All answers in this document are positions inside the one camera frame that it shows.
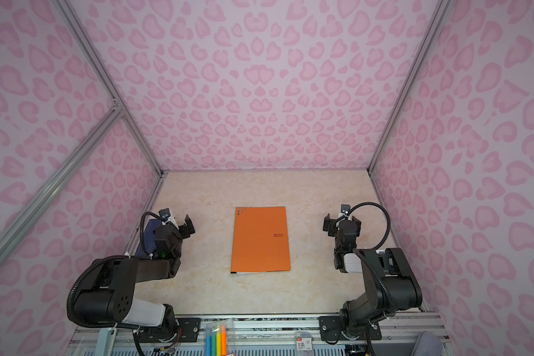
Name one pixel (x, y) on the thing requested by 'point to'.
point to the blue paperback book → (150, 237)
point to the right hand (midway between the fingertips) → (342, 213)
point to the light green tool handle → (106, 341)
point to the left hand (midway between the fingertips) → (177, 215)
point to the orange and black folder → (260, 239)
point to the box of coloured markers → (216, 338)
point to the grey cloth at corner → (428, 344)
